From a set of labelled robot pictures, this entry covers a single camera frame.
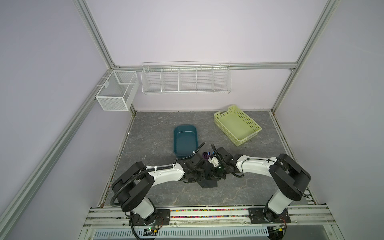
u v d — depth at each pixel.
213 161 0.85
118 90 1.02
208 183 0.84
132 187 0.44
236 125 1.09
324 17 0.73
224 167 0.71
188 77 0.99
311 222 0.73
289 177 0.46
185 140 1.11
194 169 0.72
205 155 0.94
